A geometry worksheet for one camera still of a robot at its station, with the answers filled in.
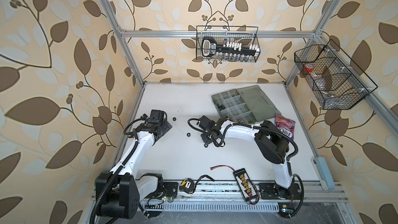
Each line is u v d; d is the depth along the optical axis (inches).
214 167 32.4
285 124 36.9
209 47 33.3
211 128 27.2
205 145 34.8
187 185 29.0
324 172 29.6
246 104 41.4
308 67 34.6
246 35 35.9
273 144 19.8
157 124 26.3
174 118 39.3
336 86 29.1
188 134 36.9
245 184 29.6
